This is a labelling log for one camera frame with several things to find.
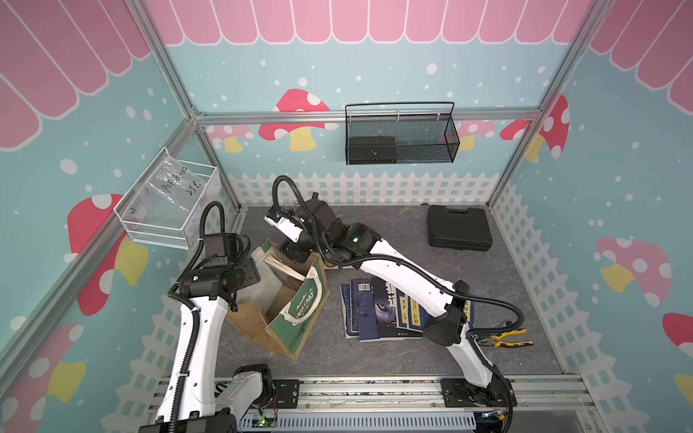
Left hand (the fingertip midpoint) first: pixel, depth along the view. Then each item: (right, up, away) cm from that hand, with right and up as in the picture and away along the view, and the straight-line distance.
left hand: (242, 279), depth 74 cm
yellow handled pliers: (+79, -21, +9) cm, 82 cm away
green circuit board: (+6, -38, -1) cm, 39 cm away
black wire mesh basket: (+47, +48, +21) cm, 71 cm away
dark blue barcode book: (+32, -12, +13) cm, 37 cm away
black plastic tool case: (+76, +14, +39) cm, 86 cm away
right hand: (+12, +12, -3) cm, 17 cm away
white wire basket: (-10, +12, -9) cm, 18 cm away
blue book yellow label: (+69, -13, +16) cm, 72 cm away
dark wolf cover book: (+41, -10, +14) cm, 44 cm away
